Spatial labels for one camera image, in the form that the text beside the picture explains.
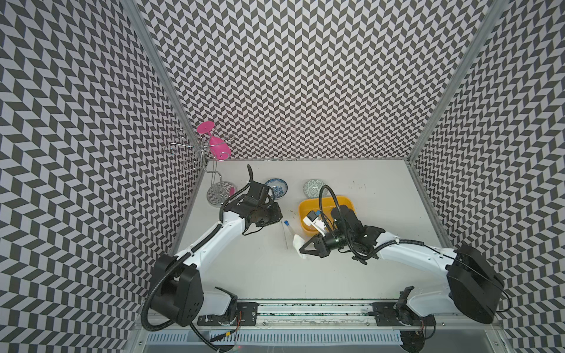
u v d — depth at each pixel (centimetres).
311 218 71
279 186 105
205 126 89
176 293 40
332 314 75
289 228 94
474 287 42
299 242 73
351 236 62
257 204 64
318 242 66
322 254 66
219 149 93
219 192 102
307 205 96
